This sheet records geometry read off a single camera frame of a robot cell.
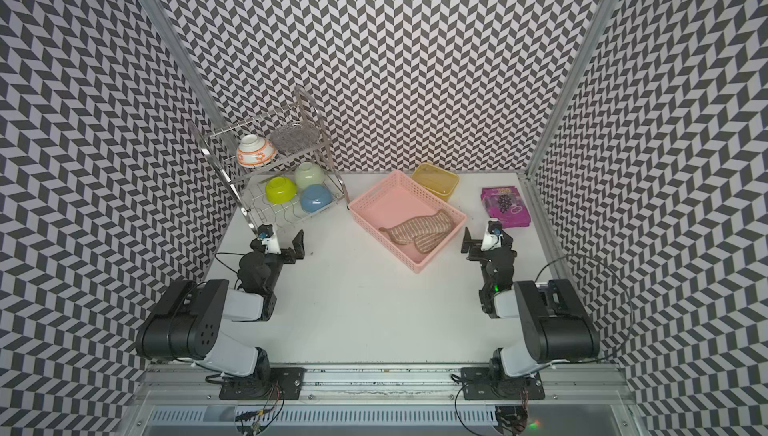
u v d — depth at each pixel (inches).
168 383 29.2
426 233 37.9
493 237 30.3
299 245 33.3
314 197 38.9
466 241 32.7
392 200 43.7
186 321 17.7
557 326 17.5
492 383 28.4
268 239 29.6
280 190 39.9
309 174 42.0
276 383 28.4
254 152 31.8
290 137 42.6
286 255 31.7
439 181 45.9
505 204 40.1
